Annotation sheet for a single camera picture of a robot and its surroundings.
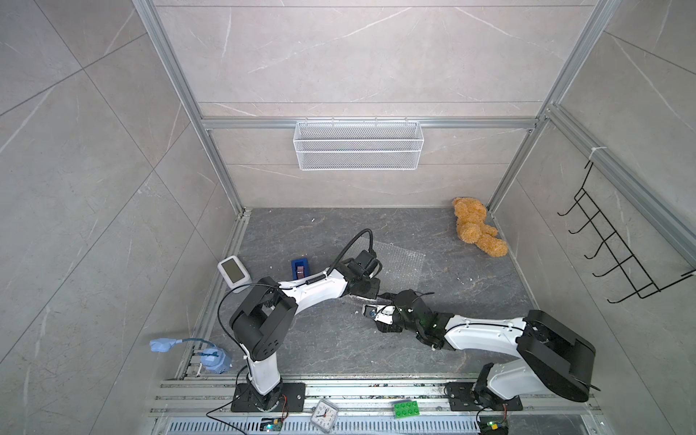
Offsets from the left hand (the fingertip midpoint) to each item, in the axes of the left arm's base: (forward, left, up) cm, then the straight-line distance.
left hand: (379, 287), depth 90 cm
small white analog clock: (-35, +17, -3) cm, 39 cm away
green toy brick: (-35, -4, -1) cm, 35 cm away
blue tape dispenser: (+7, +27, +1) cm, 28 cm away
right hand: (-6, 0, 0) cm, 6 cm away
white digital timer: (+8, +51, -1) cm, 51 cm away
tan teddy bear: (+29, -40, +2) cm, 50 cm away
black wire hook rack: (-8, -57, +27) cm, 63 cm away
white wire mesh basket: (+47, +5, +24) cm, 53 cm away
